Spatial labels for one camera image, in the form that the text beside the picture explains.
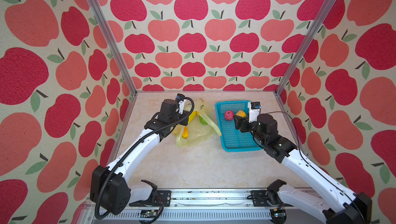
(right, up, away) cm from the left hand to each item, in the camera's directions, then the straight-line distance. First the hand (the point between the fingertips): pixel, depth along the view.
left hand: (191, 113), depth 80 cm
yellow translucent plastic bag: (+5, -12, +19) cm, 23 cm away
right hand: (+27, 0, -4) cm, 28 cm away
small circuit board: (-20, -47, -9) cm, 52 cm away
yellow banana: (0, -3, +21) cm, 21 cm away
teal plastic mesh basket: (+26, -17, +15) cm, 35 cm away
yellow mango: (-4, -14, +13) cm, 19 cm away
